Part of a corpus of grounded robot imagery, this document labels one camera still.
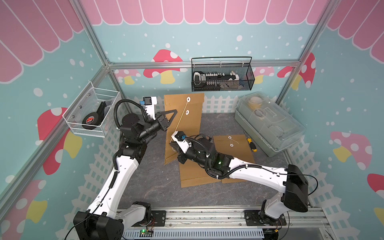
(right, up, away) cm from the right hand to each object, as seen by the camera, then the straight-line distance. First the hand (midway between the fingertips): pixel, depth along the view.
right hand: (171, 143), depth 67 cm
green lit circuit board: (-14, -45, +6) cm, 47 cm away
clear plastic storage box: (+56, +7, +19) cm, 60 cm away
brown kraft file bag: (+39, -5, +36) cm, 53 cm away
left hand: (+3, +13, -2) cm, 14 cm away
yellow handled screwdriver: (+49, -4, +34) cm, 60 cm away
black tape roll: (-38, +10, +3) cm, 40 cm away
